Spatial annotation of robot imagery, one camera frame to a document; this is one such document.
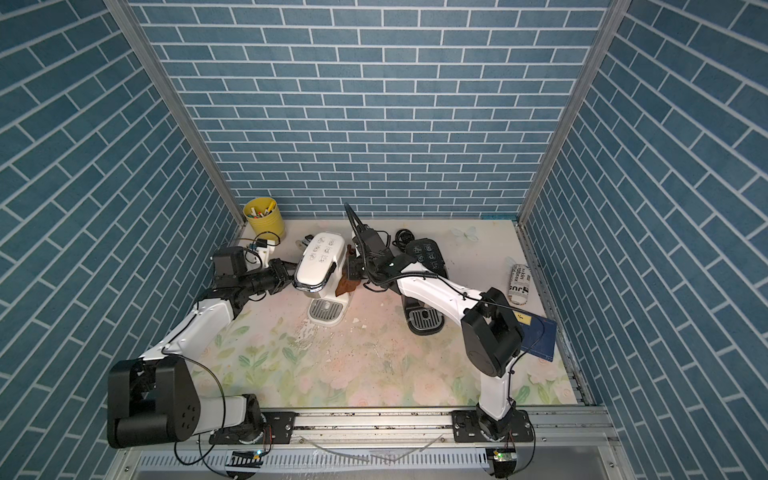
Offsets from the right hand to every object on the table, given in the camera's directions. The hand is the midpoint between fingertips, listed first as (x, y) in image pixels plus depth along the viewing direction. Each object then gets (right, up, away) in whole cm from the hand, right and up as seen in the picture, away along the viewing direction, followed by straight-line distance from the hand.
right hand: (348, 266), depth 86 cm
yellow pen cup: (-32, +15, +16) cm, 39 cm away
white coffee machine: (-7, -1, -8) cm, 11 cm away
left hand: (-10, 0, -4) cm, 10 cm away
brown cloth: (0, -5, 0) cm, 5 cm away
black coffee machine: (+23, -17, +5) cm, 29 cm away
